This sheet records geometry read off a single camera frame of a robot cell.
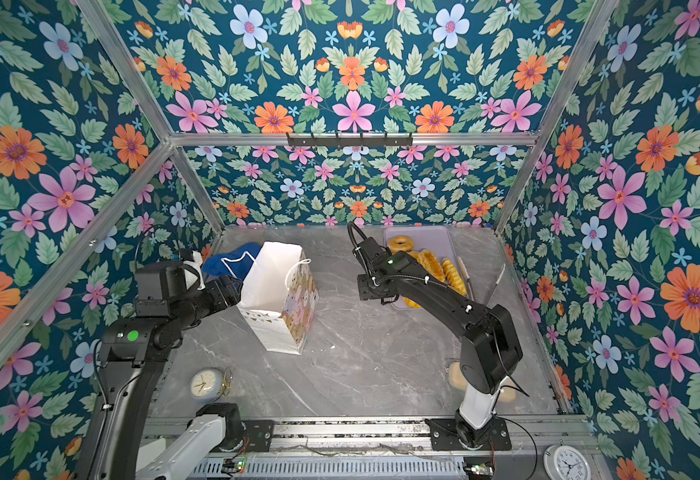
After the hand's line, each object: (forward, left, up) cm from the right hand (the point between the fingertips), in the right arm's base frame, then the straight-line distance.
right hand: (369, 287), depth 85 cm
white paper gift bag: (+2, +28, -7) cm, 29 cm away
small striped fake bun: (-18, -9, +22) cm, 30 cm away
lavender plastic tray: (+32, -27, -14) cm, 44 cm away
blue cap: (-4, +31, +17) cm, 36 cm away
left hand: (-9, +31, +17) cm, 36 cm away
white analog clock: (-41, -45, -12) cm, 62 cm away
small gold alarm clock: (-23, +43, -10) cm, 50 cm away
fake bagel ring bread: (+27, -12, -11) cm, 31 cm away
